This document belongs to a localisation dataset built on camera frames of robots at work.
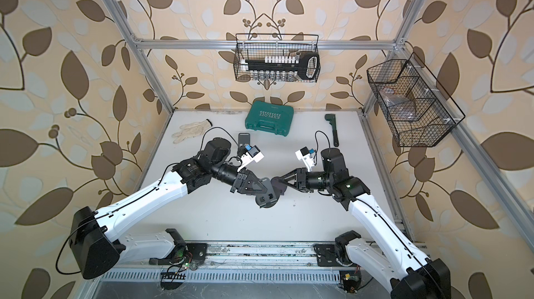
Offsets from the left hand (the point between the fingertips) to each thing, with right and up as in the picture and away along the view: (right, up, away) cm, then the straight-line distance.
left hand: (261, 188), depth 62 cm
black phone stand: (-11, +14, +36) cm, 40 cm away
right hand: (+7, 0, +8) cm, 10 cm away
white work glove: (-41, +18, +49) cm, 67 cm away
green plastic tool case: (+3, +25, +49) cm, 55 cm away
